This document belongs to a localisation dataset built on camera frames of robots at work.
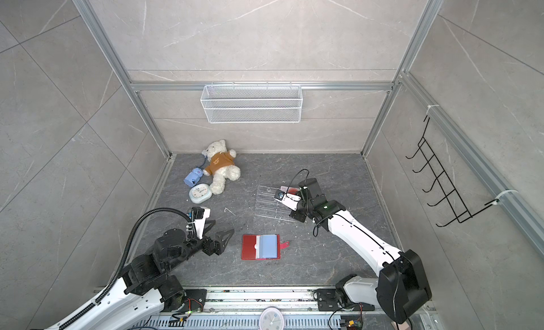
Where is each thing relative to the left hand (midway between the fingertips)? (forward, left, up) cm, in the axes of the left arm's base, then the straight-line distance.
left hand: (224, 222), depth 70 cm
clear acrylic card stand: (+17, -15, -21) cm, 31 cm away
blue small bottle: (+33, +23, -17) cm, 44 cm away
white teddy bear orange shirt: (+38, +9, -14) cm, 41 cm away
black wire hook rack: (+7, -73, +11) cm, 74 cm away
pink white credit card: (+20, -26, -11) cm, 35 cm away
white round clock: (-26, -15, -18) cm, 35 cm away
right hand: (+13, -25, -6) cm, 28 cm away
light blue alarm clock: (+25, +18, -19) cm, 37 cm away
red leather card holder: (-1, -12, -21) cm, 24 cm away
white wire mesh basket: (+58, -8, +9) cm, 59 cm away
